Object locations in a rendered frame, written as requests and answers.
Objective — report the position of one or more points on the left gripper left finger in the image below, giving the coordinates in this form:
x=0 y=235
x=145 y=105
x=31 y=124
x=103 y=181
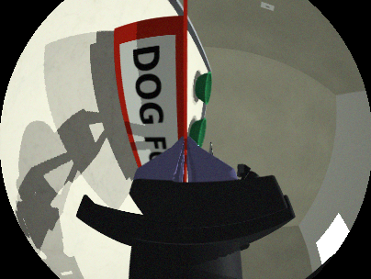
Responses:
x=166 y=165

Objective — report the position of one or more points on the grey raised table edge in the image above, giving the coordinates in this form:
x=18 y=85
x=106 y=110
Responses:
x=180 y=11

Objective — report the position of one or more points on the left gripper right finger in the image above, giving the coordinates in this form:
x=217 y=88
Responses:
x=205 y=167

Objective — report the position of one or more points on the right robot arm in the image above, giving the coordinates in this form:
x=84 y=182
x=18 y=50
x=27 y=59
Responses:
x=244 y=171

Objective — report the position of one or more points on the red box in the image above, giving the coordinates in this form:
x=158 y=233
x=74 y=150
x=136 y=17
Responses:
x=152 y=83

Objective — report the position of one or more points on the green bowl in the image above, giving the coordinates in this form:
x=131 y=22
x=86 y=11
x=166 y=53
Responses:
x=203 y=92
x=195 y=131

